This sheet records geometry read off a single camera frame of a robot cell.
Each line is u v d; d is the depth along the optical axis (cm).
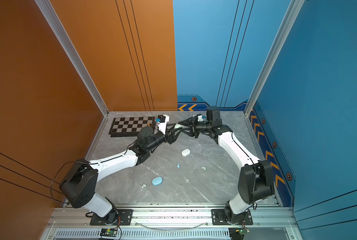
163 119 67
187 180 85
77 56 89
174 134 72
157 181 83
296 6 69
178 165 91
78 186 44
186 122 72
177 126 75
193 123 70
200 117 78
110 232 72
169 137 70
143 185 83
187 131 75
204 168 89
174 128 75
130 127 107
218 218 72
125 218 74
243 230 70
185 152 96
